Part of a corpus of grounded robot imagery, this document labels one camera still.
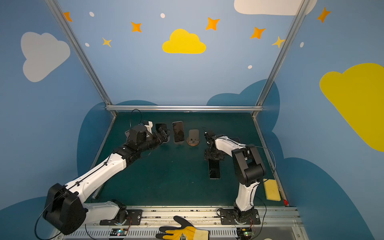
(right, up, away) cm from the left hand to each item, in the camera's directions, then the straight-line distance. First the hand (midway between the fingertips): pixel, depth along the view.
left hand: (170, 135), depth 79 cm
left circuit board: (-24, -46, -8) cm, 53 cm away
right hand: (+26, -15, +17) cm, 35 cm away
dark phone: (+25, -21, +11) cm, 35 cm away
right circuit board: (+37, -47, -7) cm, 61 cm away
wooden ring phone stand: (+13, -4, +20) cm, 24 cm away
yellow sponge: (+56, -31, +3) cm, 65 cm away
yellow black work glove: (+9, -45, -10) cm, 47 cm away
